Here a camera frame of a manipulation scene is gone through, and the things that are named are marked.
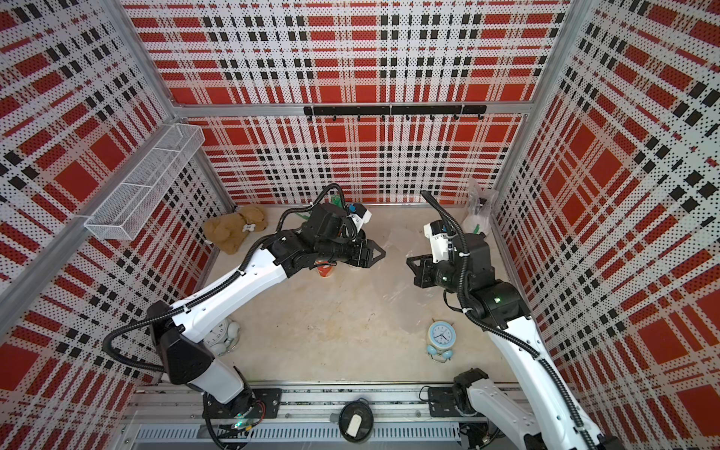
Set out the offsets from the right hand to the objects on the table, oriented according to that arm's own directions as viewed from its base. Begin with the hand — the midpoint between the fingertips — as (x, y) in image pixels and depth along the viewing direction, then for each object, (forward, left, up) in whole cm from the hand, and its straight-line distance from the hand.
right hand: (411, 263), depth 68 cm
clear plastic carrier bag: (+28, -26, -7) cm, 39 cm away
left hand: (+4, +8, -1) cm, 9 cm away
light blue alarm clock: (-9, -10, -26) cm, 29 cm away
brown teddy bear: (+27, +63, -19) cm, 71 cm away
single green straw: (+18, -22, -9) cm, 30 cm away
